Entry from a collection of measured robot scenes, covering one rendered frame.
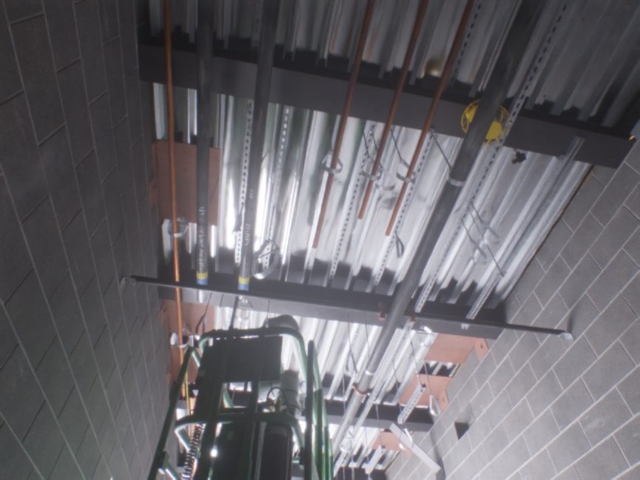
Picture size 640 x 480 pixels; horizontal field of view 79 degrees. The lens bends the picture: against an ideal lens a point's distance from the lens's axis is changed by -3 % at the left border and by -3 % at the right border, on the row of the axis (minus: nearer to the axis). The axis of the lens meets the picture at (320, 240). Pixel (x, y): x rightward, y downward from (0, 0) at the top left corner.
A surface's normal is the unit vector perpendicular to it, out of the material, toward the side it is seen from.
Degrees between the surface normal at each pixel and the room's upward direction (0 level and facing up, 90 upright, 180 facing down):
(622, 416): 90
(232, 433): 90
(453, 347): 180
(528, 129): 180
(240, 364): 90
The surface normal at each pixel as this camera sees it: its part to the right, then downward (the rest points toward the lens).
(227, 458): -0.11, -0.78
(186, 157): 0.00, 0.62
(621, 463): -0.98, -0.14
